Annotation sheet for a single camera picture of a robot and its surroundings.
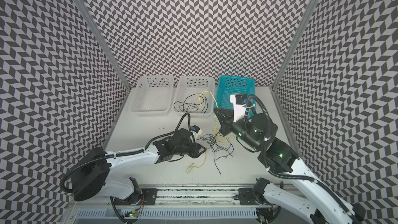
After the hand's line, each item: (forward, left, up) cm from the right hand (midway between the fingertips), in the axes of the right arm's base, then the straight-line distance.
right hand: (216, 109), depth 56 cm
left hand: (-2, +6, -31) cm, 32 cm away
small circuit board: (-29, +37, -36) cm, 59 cm away
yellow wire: (-8, +11, -40) cm, 42 cm away
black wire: (+35, +21, -39) cm, 56 cm away
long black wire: (+37, +12, -32) cm, 50 cm away
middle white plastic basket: (+37, +12, -33) cm, 51 cm away
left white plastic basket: (+44, +45, -40) cm, 74 cm away
